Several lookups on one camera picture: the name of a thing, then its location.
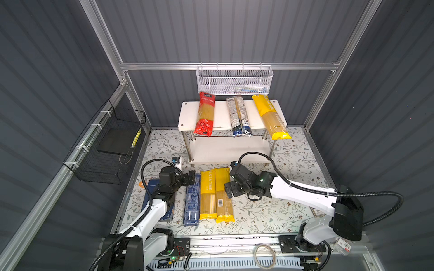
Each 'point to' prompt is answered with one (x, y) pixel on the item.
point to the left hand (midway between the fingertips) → (187, 171)
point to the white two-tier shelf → (222, 147)
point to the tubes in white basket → (246, 88)
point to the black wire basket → (103, 152)
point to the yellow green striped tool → (136, 138)
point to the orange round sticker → (141, 184)
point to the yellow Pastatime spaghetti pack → (208, 199)
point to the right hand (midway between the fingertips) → (233, 186)
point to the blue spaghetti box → (191, 212)
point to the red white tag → (347, 247)
